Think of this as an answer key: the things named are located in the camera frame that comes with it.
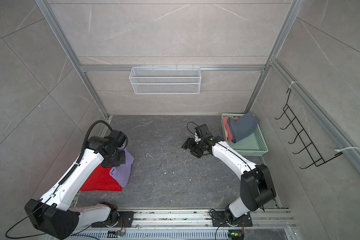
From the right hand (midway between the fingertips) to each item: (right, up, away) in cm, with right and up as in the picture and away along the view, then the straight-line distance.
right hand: (185, 147), depth 85 cm
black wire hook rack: (+54, 0, -23) cm, 59 cm away
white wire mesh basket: (-13, +45, +16) cm, 49 cm away
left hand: (-35, -4, -10) cm, 36 cm away
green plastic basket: (+49, -1, +20) cm, 53 cm away
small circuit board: (-34, -40, -14) cm, 54 cm away
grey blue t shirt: (+41, +11, +17) cm, 46 cm away
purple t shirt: (-30, -10, -16) cm, 36 cm away
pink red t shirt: (+30, +11, +16) cm, 36 cm away
